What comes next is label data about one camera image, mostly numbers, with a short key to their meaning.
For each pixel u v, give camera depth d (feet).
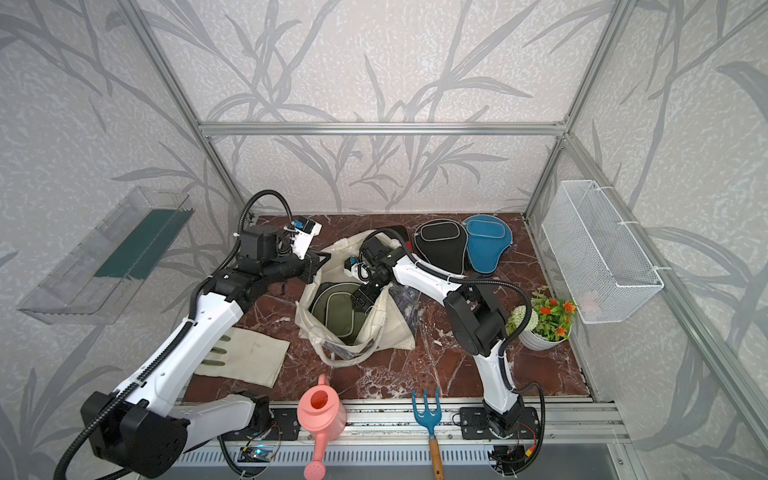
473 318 1.69
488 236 3.56
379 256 2.42
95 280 2.11
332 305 2.84
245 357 2.76
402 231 3.79
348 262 2.71
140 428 1.20
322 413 2.15
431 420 2.47
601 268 2.06
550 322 2.58
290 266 2.11
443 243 3.55
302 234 2.12
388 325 2.27
